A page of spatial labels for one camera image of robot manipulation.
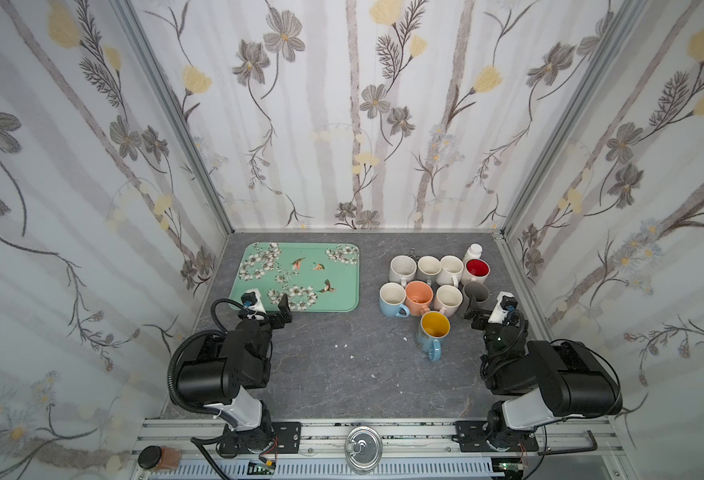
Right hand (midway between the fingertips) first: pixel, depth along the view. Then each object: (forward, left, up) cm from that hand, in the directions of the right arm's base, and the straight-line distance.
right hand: (485, 292), depth 86 cm
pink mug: (+2, +8, -8) cm, 12 cm away
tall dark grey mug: (+4, -1, -6) cm, 7 cm away
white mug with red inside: (+16, -5, -11) cm, 20 cm away
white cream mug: (+13, +5, -10) cm, 17 cm away
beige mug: (+16, +21, -12) cm, 29 cm away
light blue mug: (0, +27, -7) cm, 28 cm away
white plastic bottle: (+21, -4, -6) cm, 22 cm away
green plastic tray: (+14, +52, -18) cm, 57 cm away
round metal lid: (-39, +35, -3) cm, 53 cm away
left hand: (+1, +65, -5) cm, 65 cm away
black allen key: (-37, -23, -11) cm, 45 cm away
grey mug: (+14, +13, -9) cm, 21 cm away
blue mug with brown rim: (-6, +13, -11) cm, 18 cm away
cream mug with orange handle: (+4, +17, -12) cm, 21 cm away
